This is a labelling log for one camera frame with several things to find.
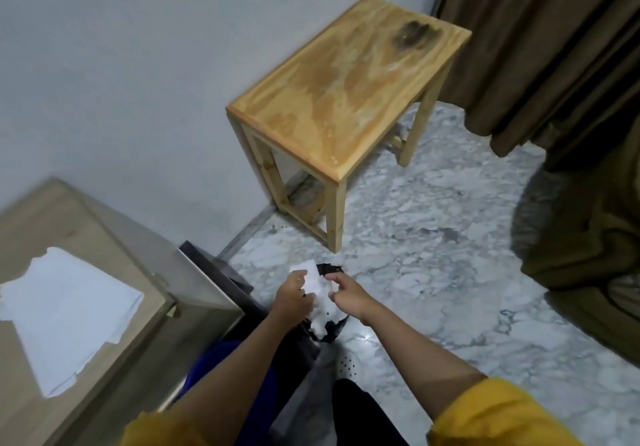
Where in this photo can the person's right hand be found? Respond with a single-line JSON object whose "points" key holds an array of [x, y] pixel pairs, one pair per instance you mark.
{"points": [[352, 298]]}

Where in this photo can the person's yellow left sleeve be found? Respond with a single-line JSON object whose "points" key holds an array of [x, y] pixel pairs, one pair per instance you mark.
{"points": [[155, 433]]}

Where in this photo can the crumpled white paper waste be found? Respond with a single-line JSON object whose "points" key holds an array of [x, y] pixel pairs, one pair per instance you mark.
{"points": [[320, 323]]}

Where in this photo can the person's yellow right sleeve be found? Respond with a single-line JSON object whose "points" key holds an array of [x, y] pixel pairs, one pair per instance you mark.
{"points": [[500, 415]]}

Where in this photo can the person's left hand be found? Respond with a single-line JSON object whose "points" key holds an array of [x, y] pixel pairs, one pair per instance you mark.
{"points": [[290, 303]]}

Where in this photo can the grey perforated slipper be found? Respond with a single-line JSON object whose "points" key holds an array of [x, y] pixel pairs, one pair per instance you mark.
{"points": [[345, 365]]}

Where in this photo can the blue plastic basin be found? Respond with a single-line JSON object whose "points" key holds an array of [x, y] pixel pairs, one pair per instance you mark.
{"points": [[200, 370]]}

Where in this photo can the person's left forearm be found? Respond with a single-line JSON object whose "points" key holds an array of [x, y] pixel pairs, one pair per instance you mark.
{"points": [[235, 385]]}

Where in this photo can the black panel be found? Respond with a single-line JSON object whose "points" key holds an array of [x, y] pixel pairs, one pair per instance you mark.
{"points": [[215, 270]]}

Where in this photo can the brown curtain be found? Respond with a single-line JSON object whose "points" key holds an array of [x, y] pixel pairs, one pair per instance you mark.
{"points": [[540, 35]]}

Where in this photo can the olive green fabric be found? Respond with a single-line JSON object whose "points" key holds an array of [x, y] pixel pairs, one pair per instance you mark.
{"points": [[590, 230]]}

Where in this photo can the white paper towel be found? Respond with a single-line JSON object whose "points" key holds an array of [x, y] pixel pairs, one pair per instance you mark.
{"points": [[315, 278]]}

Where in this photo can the wooden chair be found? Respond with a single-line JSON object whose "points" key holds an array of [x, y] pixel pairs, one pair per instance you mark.
{"points": [[350, 75]]}

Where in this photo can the person's right forearm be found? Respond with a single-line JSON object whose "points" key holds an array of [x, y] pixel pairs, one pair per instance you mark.
{"points": [[425, 360]]}

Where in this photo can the black trash bin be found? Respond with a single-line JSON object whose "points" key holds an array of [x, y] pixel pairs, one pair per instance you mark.
{"points": [[327, 269]]}

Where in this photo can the person's yellow sleeve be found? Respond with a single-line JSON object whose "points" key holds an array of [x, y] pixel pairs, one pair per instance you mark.
{"points": [[155, 433], [500, 415]]}

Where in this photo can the person's black trousers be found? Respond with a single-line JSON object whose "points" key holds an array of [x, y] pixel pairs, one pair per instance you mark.
{"points": [[365, 415]]}

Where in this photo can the stack of white paper towels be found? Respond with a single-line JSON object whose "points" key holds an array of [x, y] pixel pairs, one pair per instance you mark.
{"points": [[65, 310]]}

